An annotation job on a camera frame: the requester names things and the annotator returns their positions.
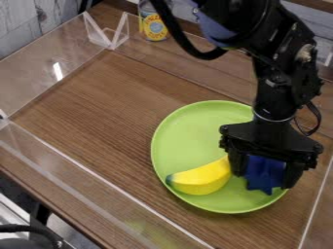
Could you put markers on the yellow labelled tin can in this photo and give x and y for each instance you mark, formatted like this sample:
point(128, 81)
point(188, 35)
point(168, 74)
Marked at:
point(152, 25)

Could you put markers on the yellow toy banana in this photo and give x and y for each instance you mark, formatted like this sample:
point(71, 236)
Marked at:
point(204, 179)

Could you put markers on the green plate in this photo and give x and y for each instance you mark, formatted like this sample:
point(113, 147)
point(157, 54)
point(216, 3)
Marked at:
point(185, 143)

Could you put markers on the blue star-shaped block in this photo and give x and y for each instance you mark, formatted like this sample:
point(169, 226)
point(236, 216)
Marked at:
point(264, 174)

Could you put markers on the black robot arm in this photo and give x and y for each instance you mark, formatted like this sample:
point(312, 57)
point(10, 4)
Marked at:
point(261, 27)

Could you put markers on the clear acrylic enclosure wall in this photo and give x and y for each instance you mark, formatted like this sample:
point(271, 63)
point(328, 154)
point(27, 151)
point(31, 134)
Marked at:
point(85, 94)

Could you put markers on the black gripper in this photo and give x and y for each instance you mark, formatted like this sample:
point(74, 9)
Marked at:
point(269, 140)

